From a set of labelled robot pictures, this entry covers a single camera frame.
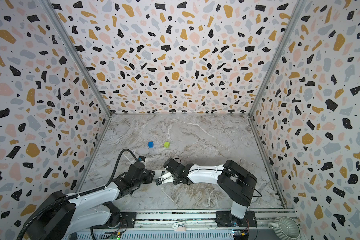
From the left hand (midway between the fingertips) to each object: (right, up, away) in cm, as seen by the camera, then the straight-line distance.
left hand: (154, 171), depth 87 cm
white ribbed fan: (+66, -23, -15) cm, 72 cm away
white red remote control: (+3, -1, +1) cm, 3 cm away
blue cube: (-6, +14, +14) cm, 21 cm away
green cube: (+5, +14, +15) cm, 21 cm away
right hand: (+9, +2, +1) cm, 9 cm away
